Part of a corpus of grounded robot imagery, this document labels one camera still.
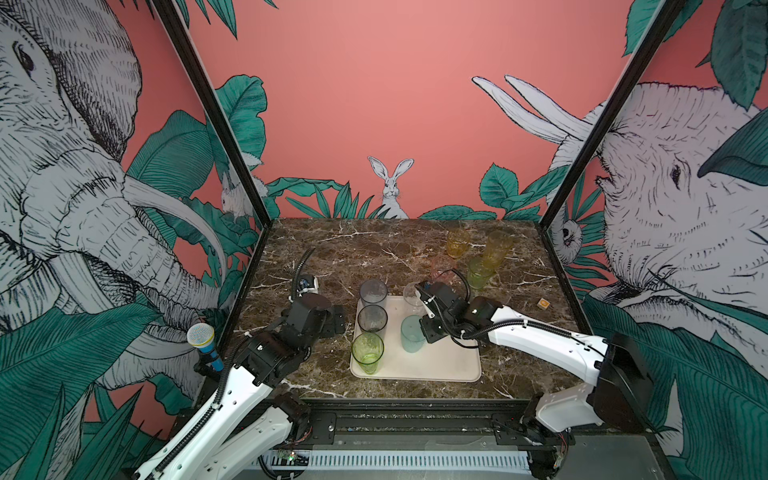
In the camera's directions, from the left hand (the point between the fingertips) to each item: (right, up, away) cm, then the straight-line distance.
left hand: (324, 306), depth 73 cm
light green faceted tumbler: (+10, -14, +9) cm, 19 cm away
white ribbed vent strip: (+22, -37, -3) cm, 43 cm away
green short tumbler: (+47, +5, +31) cm, 57 cm away
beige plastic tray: (+18, -19, +12) cm, 28 cm away
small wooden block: (+67, -4, +24) cm, 72 cm away
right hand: (+25, -6, +7) cm, 26 cm away
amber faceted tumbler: (+42, +17, +41) cm, 61 cm away
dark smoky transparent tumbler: (+11, -6, +11) cm, 17 cm away
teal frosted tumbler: (+22, -7, -2) cm, 23 cm away
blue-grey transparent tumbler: (+11, 0, +25) cm, 27 cm away
